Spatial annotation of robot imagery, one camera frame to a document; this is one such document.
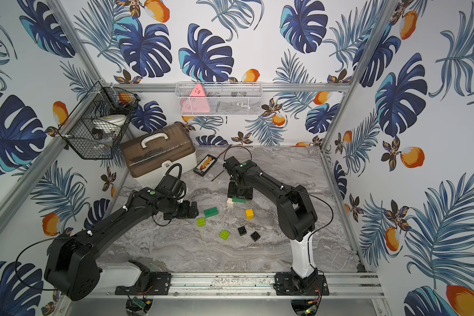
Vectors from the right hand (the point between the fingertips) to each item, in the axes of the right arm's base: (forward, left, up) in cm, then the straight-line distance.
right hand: (237, 196), depth 91 cm
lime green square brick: (-10, +17, -7) cm, 21 cm away
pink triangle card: (+31, +19, +29) cm, 47 cm away
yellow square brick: (-7, -6, -4) cm, 10 cm away
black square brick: (-14, -2, -5) cm, 15 cm away
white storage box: (+16, +42, +11) cm, 46 cm away
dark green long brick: (-3, +1, +2) cm, 4 cm away
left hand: (-10, +20, +4) cm, 23 cm away
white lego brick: (-2, +4, -4) cm, 5 cm away
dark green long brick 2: (-5, +13, -6) cm, 15 cm away
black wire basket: (+18, +62, +25) cm, 70 cm away
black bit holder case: (+23, +19, -5) cm, 30 cm away
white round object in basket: (+15, +52, +30) cm, 61 cm away
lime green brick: (-16, +5, -6) cm, 18 cm away
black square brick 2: (-17, -8, -6) cm, 19 cm away
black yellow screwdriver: (+17, +11, -6) cm, 21 cm away
